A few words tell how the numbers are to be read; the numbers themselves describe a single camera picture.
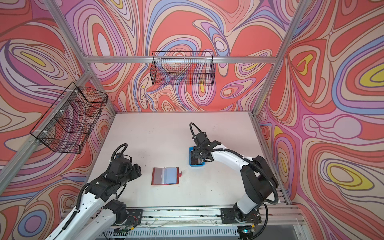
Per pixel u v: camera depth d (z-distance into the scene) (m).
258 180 0.44
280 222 0.74
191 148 0.96
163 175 0.86
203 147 0.68
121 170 0.59
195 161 0.88
